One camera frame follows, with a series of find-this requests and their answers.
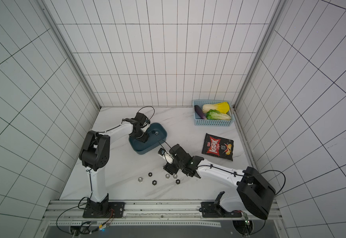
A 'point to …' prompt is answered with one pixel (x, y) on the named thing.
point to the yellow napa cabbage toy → (222, 107)
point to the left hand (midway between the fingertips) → (141, 140)
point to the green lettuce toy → (215, 114)
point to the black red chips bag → (218, 147)
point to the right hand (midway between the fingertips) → (163, 161)
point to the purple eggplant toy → (199, 111)
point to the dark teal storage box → (141, 148)
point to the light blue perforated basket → (202, 122)
